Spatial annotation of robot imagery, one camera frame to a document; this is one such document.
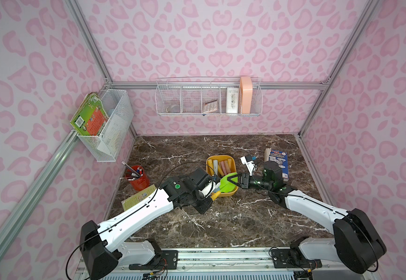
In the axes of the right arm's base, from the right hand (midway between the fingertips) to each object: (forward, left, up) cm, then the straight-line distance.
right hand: (228, 180), depth 77 cm
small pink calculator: (+40, +8, +10) cm, 42 cm away
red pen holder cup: (+5, +45, -8) cm, 46 cm away
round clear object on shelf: (+37, +28, +10) cm, 48 cm away
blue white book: (+25, -34, -17) cm, 45 cm away
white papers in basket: (+19, +55, +9) cm, 59 cm away
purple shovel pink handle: (+18, +2, -14) cm, 23 cm away
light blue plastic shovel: (+18, +6, -13) cm, 22 cm away
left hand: (-9, +8, -2) cm, 12 cm away
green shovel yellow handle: (+18, -2, -13) cm, 23 cm away
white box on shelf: (+41, -3, +12) cm, 43 cm away
